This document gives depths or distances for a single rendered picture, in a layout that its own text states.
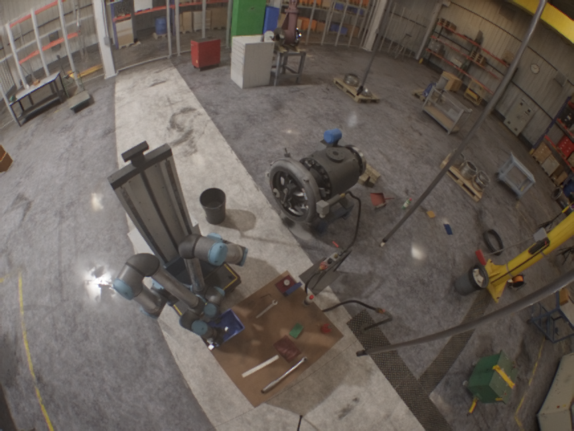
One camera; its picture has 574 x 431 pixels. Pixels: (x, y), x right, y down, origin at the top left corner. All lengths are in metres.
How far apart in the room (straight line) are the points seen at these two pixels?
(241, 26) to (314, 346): 8.79
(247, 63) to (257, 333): 5.15
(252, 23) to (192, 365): 9.10
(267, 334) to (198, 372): 0.89
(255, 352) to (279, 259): 1.20
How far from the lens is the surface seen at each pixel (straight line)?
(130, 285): 1.16
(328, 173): 2.51
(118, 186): 1.18
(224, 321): 2.06
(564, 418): 5.80
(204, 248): 1.16
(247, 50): 5.59
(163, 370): 2.65
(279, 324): 2.07
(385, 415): 2.99
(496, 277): 4.60
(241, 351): 2.03
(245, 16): 8.92
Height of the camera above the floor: 2.50
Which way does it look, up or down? 54 degrees down
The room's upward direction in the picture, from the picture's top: 15 degrees clockwise
